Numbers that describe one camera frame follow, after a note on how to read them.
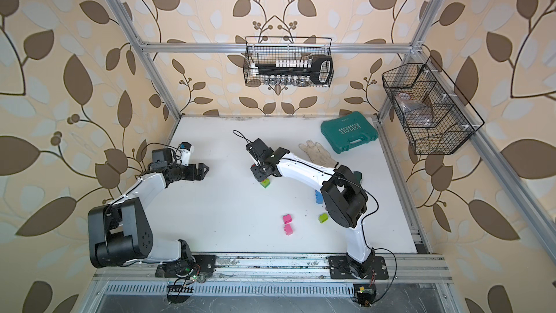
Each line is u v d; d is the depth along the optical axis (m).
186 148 0.82
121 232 0.44
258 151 0.69
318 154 1.05
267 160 0.66
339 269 0.72
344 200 0.49
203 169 0.85
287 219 0.84
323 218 0.85
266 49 0.91
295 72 0.85
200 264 0.74
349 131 1.08
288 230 0.81
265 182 0.93
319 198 0.89
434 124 0.74
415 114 0.70
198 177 0.83
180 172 0.78
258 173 0.80
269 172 0.64
